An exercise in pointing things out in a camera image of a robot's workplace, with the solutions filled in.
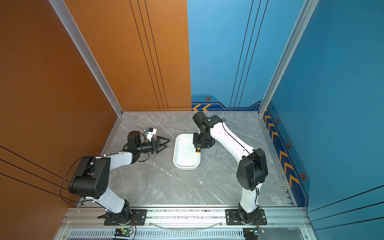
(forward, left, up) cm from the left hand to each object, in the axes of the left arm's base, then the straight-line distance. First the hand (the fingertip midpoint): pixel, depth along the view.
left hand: (168, 143), depth 87 cm
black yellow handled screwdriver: (-7, -17, +4) cm, 19 cm away
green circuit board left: (-42, +18, -14) cm, 48 cm away
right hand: (-4, -16, +2) cm, 16 cm away
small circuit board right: (-41, -44, -13) cm, 62 cm away
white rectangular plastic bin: (-3, -9, -12) cm, 15 cm away
